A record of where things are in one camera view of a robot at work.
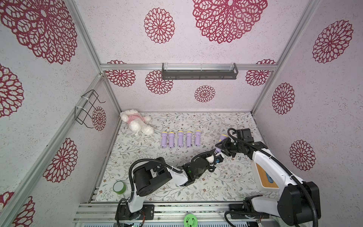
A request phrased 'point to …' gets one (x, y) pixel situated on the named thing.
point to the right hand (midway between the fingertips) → (215, 145)
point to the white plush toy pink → (138, 123)
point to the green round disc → (190, 220)
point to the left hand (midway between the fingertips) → (215, 150)
